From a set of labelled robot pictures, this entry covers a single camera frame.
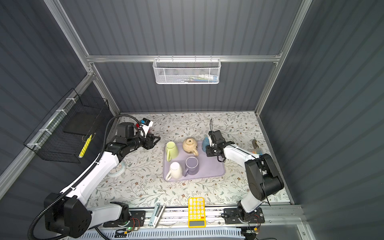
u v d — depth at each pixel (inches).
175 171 31.8
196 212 29.1
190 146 35.9
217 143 28.8
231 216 29.0
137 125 26.7
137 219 28.5
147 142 27.8
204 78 36.0
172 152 35.2
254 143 39.1
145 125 27.4
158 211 29.2
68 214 15.3
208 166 36.2
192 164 33.5
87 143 27.4
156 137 30.0
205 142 36.0
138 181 34.1
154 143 29.3
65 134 28.4
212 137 29.8
